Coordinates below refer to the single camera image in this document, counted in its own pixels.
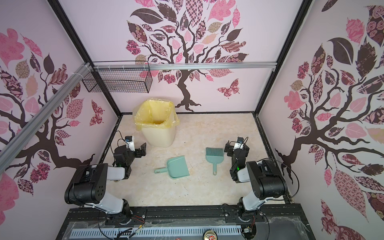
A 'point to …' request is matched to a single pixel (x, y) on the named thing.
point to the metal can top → (210, 234)
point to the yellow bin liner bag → (156, 113)
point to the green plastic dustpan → (176, 167)
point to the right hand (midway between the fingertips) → (237, 141)
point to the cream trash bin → (161, 137)
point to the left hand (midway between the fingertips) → (139, 144)
